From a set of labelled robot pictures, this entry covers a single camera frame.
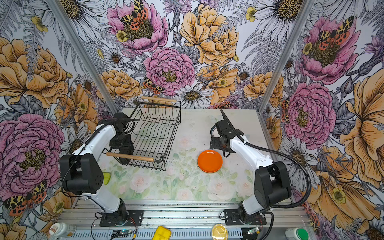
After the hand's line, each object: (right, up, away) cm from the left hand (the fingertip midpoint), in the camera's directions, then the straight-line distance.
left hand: (122, 150), depth 85 cm
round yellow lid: (+53, -36, -14) cm, 65 cm away
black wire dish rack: (+8, +5, +17) cm, 20 cm away
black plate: (-3, -2, +12) cm, 12 cm away
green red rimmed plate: (+53, +12, +21) cm, 58 cm away
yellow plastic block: (+26, -35, -16) cm, 46 cm away
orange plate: (+50, -8, +7) cm, 51 cm away
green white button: (+83, -30, -22) cm, 91 cm away
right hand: (+56, 0, +2) cm, 56 cm away
